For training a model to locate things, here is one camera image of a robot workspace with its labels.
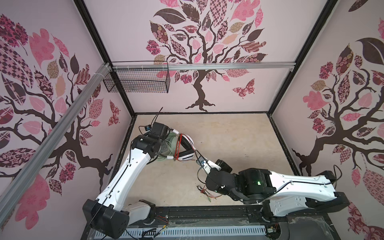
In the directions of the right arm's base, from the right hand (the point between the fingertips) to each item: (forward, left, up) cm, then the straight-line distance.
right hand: (207, 163), depth 62 cm
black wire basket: (+81, +53, -11) cm, 97 cm away
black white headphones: (+15, +9, -6) cm, 19 cm away
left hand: (+12, +25, -8) cm, 29 cm away
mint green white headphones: (+21, +22, -22) cm, 38 cm away
